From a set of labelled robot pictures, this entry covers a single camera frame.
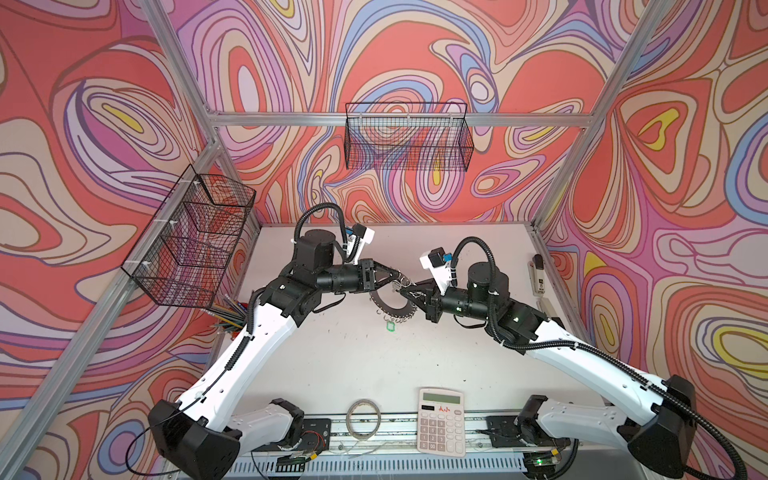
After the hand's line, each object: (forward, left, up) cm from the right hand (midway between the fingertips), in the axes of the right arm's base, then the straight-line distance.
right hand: (406, 298), depth 67 cm
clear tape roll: (-21, +15, -28) cm, 38 cm away
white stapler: (+23, -48, -25) cm, 59 cm away
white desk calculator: (-21, -8, -25) cm, 34 cm away
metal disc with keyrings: (-1, +3, -7) cm, 7 cm away
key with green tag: (-1, +4, -12) cm, 13 cm away
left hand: (+2, +1, +7) cm, 7 cm away
